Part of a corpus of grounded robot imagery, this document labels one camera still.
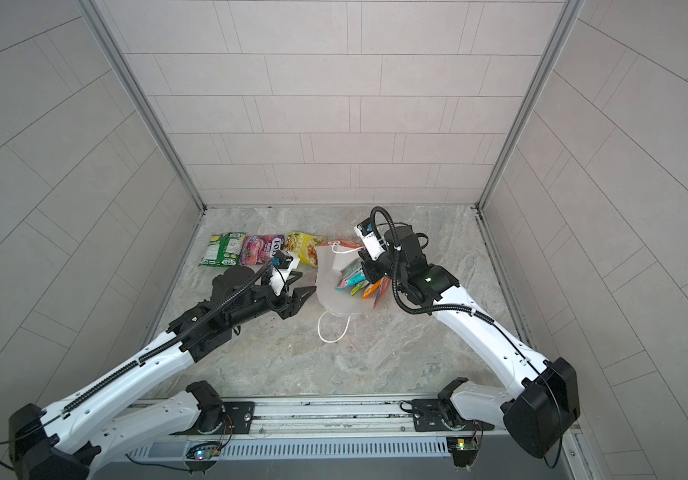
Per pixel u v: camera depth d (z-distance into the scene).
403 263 0.55
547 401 0.37
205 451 0.64
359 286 0.85
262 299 0.59
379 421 0.71
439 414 0.71
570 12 0.71
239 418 0.71
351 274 0.88
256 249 0.99
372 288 0.83
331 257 0.96
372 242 0.64
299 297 0.64
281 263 0.59
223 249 0.99
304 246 0.99
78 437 0.39
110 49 0.76
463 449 0.68
